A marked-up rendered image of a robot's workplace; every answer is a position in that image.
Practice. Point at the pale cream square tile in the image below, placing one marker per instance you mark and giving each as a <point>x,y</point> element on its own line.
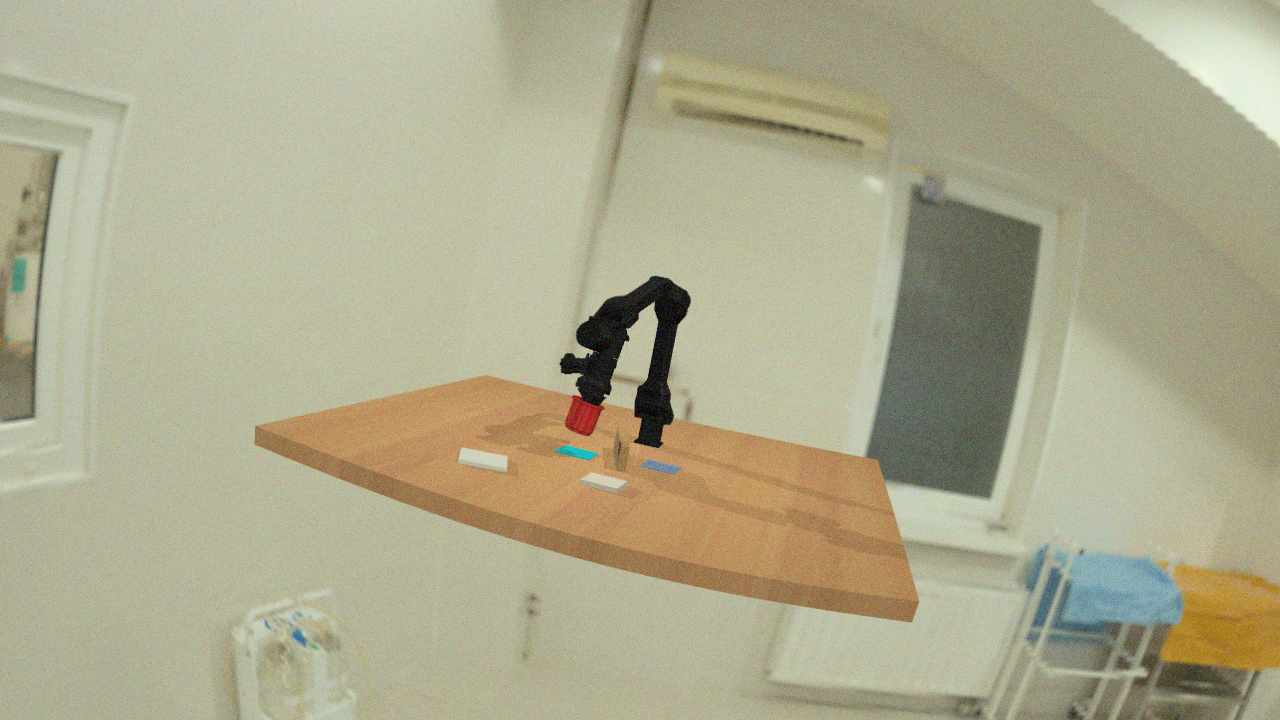
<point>483,459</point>

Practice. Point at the red cup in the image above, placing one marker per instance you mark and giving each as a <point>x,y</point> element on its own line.
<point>582,417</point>

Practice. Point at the cream square block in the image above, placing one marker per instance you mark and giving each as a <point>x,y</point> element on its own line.
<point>603,482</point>

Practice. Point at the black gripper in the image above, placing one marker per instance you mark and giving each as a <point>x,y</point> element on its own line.
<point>596,382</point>

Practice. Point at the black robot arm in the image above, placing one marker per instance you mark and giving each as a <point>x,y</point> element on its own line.
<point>605,332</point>

